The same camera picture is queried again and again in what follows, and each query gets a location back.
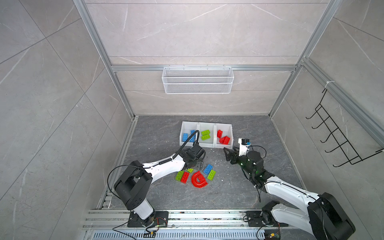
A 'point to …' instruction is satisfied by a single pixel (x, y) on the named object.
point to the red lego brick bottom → (226, 140)
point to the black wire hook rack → (350, 153)
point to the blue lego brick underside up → (208, 169)
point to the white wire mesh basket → (197, 80)
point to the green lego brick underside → (211, 174)
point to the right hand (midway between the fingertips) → (228, 146)
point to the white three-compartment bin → (213, 142)
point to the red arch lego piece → (198, 180)
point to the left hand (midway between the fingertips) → (196, 159)
